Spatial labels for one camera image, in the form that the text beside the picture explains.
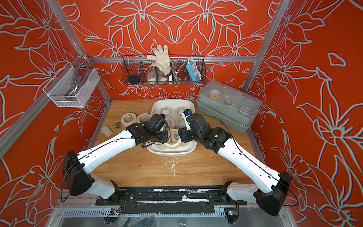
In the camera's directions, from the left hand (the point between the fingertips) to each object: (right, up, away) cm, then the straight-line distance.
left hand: (167, 134), depth 79 cm
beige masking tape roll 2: (-22, +9, +28) cm, 37 cm away
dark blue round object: (-25, +36, +18) cm, 48 cm away
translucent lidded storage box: (+39, +15, +10) cm, 43 cm away
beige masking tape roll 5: (+4, -5, -5) cm, 8 cm away
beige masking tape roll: (-33, +8, +28) cm, 44 cm away
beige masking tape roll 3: (-4, +14, +32) cm, 35 cm away
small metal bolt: (-39, +3, +23) cm, 45 cm away
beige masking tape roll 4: (+7, +15, +32) cm, 35 cm away
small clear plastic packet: (-46, 0, +21) cm, 51 cm away
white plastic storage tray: (+1, +15, +32) cm, 35 cm away
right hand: (+6, +3, -9) cm, 11 cm away
